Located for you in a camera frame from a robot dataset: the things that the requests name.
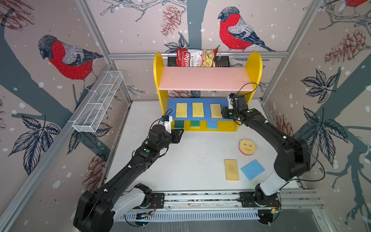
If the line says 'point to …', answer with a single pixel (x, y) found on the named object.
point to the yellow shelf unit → (204, 114)
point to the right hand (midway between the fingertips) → (222, 110)
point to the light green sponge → (195, 123)
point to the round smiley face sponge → (247, 147)
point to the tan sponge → (231, 169)
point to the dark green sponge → (179, 124)
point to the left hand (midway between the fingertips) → (185, 127)
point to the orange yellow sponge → (216, 110)
